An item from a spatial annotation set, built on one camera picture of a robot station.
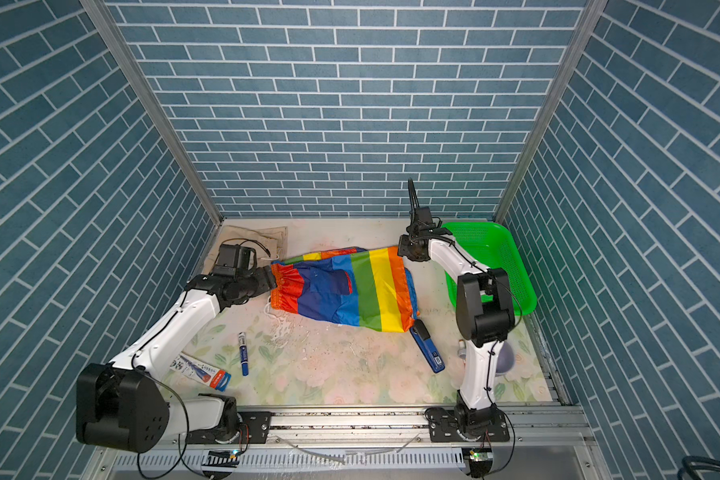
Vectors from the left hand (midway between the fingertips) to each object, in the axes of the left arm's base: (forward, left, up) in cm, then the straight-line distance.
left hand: (267, 280), depth 86 cm
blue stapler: (-16, -46, -9) cm, 50 cm away
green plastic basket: (+20, -76, -9) cm, 79 cm away
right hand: (+15, -42, -3) cm, 45 cm away
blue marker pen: (-17, +7, -12) cm, 22 cm away
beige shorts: (+24, +4, -9) cm, 26 cm away
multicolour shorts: (+5, -27, -12) cm, 30 cm away
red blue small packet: (-22, +16, -13) cm, 30 cm away
